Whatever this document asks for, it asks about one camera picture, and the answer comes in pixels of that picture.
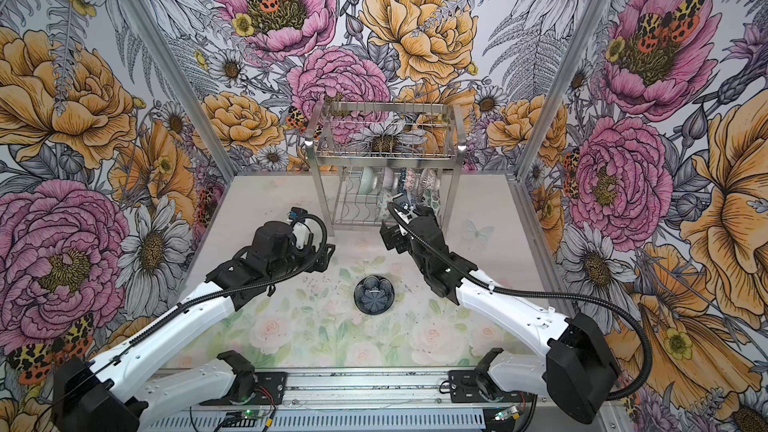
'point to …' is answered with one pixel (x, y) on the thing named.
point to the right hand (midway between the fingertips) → (402, 222)
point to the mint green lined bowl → (367, 181)
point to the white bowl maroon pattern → (430, 178)
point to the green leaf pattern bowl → (432, 198)
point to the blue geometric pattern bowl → (411, 179)
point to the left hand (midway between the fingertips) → (317, 253)
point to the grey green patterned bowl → (388, 178)
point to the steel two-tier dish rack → (369, 155)
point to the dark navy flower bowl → (374, 294)
